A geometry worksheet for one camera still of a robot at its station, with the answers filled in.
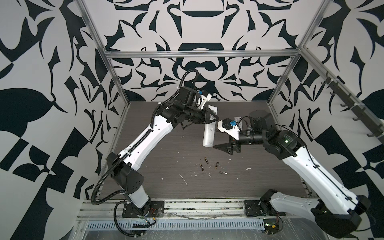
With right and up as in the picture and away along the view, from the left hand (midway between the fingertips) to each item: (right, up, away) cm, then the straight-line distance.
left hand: (219, 116), depth 67 cm
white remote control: (-5, -9, -2) cm, 10 cm away
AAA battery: (-7, -29, +22) cm, 37 cm away
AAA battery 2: (+2, -29, +21) cm, 36 cm away
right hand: (-2, -8, -5) cm, 10 cm away
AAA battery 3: (+4, -32, +19) cm, 38 cm away
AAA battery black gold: (-4, -26, +24) cm, 36 cm away
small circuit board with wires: (+25, -51, +4) cm, 57 cm away
